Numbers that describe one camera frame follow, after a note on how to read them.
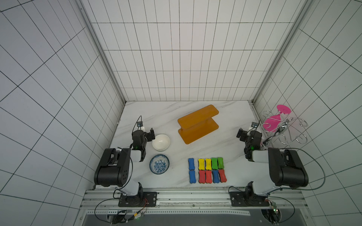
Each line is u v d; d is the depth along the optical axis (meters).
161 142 0.92
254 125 0.80
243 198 0.72
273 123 0.72
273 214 0.70
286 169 0.46
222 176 0.79
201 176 0.81
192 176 0.79
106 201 0.64
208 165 0.83
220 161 0.85
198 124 0.90
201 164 0.84
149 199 0.72
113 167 0.46
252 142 0.71
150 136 0.85
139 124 0.79
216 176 0.79
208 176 0.79
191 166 0.83
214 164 0.84
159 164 0.85
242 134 0.85
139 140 0.71
